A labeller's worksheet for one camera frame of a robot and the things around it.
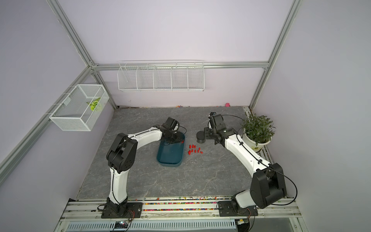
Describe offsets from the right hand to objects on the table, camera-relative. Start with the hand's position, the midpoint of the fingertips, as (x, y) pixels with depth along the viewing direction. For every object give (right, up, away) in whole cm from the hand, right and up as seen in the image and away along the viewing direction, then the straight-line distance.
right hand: (208, 130), depth 86 cm
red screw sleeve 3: (-9, -14, +10) cm, 20 cm away
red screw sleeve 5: (-5, -13, +11) cm, 18 cm away
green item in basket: (-66, +16, -5) cm, 68 cm away
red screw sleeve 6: (-3, -15, +10) cm, 19 cm away
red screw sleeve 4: (-7, -14, +10) cm, 19 cm away
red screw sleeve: (-11, -12, +11) cm, 20 cm away
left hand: (-17, -7, +11) cm, 21 cm away
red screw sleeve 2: (-11, -15, +8) cm, 20 cm away
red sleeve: (-16, -8, +8) cm, 19 cm away
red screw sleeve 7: (-9, -12, +12) cm, 19 cm away
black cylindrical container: (-4, -5, +11) cm, 13 cm away
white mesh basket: (-75, +12, -4) cm, 76 cm away
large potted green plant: (+28, 0, -5) cm, 29 cm away
